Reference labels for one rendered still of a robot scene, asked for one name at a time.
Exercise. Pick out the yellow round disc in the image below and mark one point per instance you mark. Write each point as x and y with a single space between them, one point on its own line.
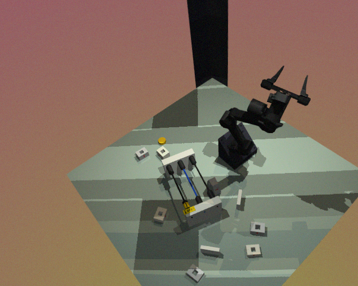
162 141

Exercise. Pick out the cream square block with rectangular hole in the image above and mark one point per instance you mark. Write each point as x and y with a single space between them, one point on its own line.
254 253

